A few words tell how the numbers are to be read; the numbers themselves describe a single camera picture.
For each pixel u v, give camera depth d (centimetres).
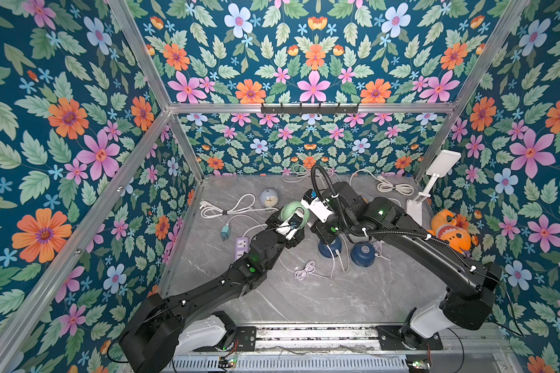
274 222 68
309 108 91
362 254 82
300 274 86
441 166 86
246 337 74
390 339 72
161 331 40
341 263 90
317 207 60
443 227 93
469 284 40
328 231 59
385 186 115
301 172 122
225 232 96
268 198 102
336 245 84
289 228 62
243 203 108
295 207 69
